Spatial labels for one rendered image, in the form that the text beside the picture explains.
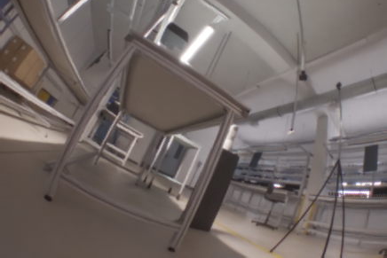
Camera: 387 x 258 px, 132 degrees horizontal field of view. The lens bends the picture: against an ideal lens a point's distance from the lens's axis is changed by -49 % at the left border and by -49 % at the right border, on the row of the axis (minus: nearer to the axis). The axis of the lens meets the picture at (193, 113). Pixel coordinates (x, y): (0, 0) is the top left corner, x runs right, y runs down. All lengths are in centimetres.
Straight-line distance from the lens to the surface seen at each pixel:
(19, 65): 400
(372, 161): 394
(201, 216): 169
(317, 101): 470
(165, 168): 831
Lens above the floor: 44
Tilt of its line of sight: 21 degrees up
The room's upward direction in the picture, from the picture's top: 25 degrees clockwise
